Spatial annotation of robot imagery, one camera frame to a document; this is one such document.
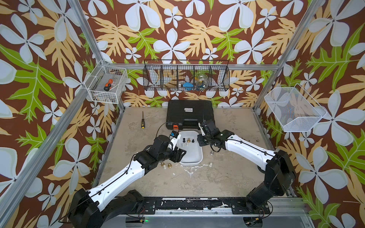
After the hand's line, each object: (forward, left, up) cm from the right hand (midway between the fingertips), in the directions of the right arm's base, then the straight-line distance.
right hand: (198, 138), depth 88 cm
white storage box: (-7, +2, -11) cm, 13 cm away
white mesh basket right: (+10, -56, +15) cm, 59 cm away
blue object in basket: (+32, +6, +16) cm, 37 cm away
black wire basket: (+40, +7, +19) cm, 45 cm away
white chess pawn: (-15, +21, -10) cm, 27 cm away
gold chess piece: (+5, +6, -10) cm, 13 cm away
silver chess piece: (-5, -10, -11) cm, 16 cm away
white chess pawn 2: (-13, -8, -11) cm, 19 cm away
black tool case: (+25, +5, -5) cm, 26 cm away
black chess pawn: (+4, +2, -11) cm, 12 cm away
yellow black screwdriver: (+21, +41, -10) cm, 47 cm away
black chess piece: (+5, +9, -9) cm, 14 cm away
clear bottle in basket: (+35, -4, +16) cm, 38 cm away
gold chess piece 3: (-13, +22, -9) cm, 28 cm away
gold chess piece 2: (-14, +18, -11) cm, 25 cm away
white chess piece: (+1, +7, -10) cm, 12 cm away
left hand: (-10, +10, +5) cm, 15 cm away
